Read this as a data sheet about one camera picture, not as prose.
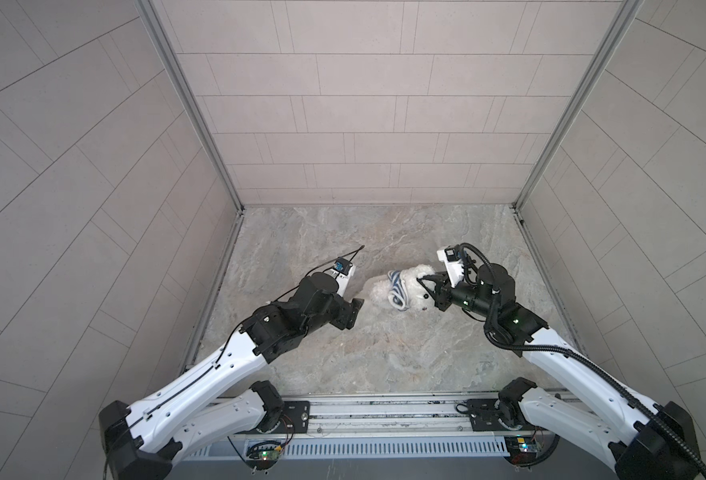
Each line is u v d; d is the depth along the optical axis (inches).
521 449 26.8
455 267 25.3
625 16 27.9
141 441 14.5
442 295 25.2
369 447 48.8
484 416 28.0
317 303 19.5
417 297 28.0
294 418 27.8
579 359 18.6
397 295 27.3
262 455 25.7
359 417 28.6
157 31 28.5
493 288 21.4
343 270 23.5
